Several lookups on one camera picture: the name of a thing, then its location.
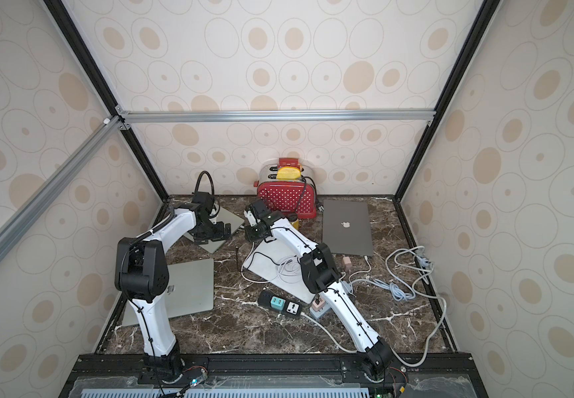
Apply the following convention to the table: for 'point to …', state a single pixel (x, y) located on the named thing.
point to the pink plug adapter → (347, 263)
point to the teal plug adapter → (277, 303)
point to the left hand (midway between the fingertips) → (225, 234)
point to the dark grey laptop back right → (347, 228)
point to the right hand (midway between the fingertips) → (244, 241)
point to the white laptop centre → (267, 270)
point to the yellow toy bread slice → (288, 172)
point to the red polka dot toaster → (293, 196)
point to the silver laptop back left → (208, 245)
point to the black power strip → (293, 307)
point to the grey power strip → (322, 312)
